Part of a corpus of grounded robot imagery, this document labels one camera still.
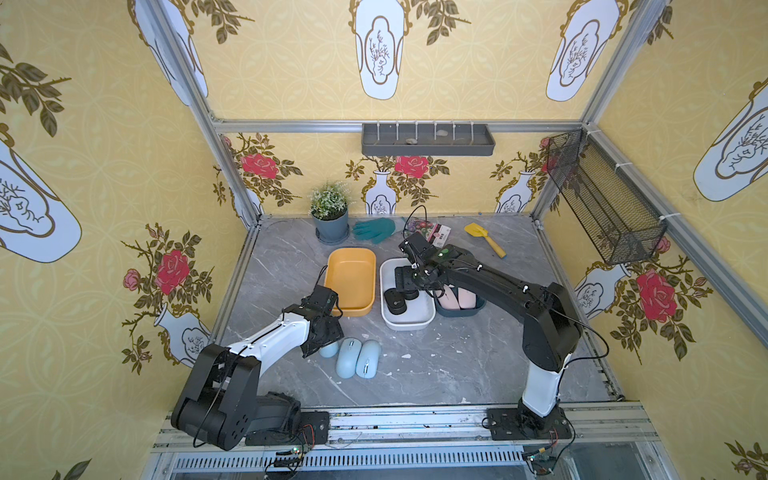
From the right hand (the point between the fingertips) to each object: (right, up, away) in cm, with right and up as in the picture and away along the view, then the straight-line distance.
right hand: (407, 286), depth 88 cm
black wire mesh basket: (+59, +19, -5) cm, 62 cm away
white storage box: (+4, -9, +4) cm, 11 cm away
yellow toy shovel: (+29, +18, +27) cm, 43 cm away
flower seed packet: (+13, +17, +28) cm, 35 cm away
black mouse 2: (+2, -4, +8) cm, 9 cm away
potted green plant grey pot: (-26, +24, +14) cm, 38 cm away
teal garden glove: (-11, +18, +28) cm, 36 cm away
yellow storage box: (-18, +3, +15) cm, 24 cm away
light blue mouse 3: (-11, -19, -7) cm, 23 cm away
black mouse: (-3, -5, +5) cm, 8 cm away
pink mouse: (+14, -5, +6) cm, 16 cm away
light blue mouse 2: (-17, -19, -5) cm, 26 cm away
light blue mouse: (-22, -18, -3) cm, 29 cm away
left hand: (-22, -15, +1) cm, 27 cm away
